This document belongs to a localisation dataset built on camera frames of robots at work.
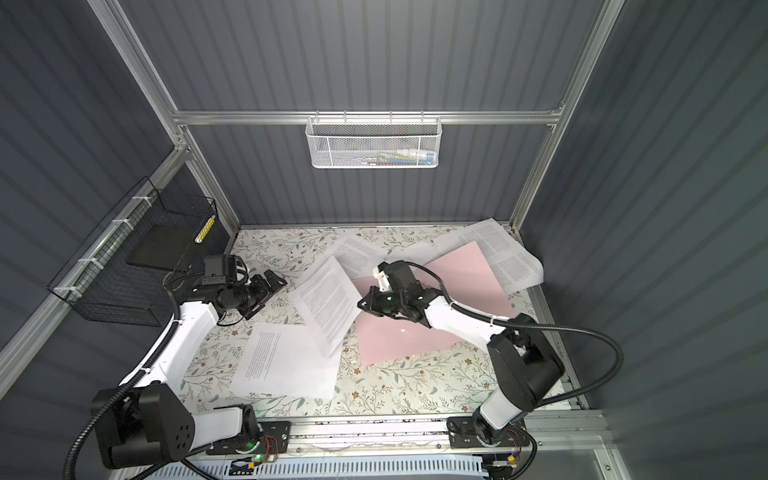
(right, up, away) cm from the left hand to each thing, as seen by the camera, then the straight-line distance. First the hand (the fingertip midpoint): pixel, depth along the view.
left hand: (276, 291), depth 84 cm
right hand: (+24, -4, -1) cm, 24 cm away
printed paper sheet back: (+19, +8, +28) cm, 35 cm away
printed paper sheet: (+13, -5, +10) cm, 17 cm away
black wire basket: (-32, +5, -14) cm, 35 cm away
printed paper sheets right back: (+78, +7, +25) cm, 83 cm away
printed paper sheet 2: (+1, -21, +4) cm, 22 cm away
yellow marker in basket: (-19, +17, -2) cm, 26 cm away
